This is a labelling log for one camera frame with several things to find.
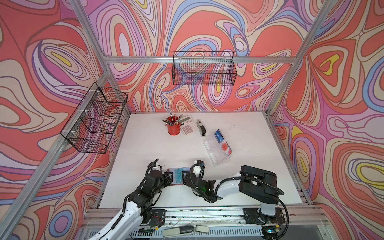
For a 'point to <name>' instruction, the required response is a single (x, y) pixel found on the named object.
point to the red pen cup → (173, 125)
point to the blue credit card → (219, 136)
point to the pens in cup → (173, 121)
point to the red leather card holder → (172, 170)
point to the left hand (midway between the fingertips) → (174, 173)
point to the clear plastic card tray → (217, 148)
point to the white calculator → (189, 126)
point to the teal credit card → (178, 177)
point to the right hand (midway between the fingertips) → (184, 176)
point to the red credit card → (226, 147)
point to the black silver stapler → (202, 128)
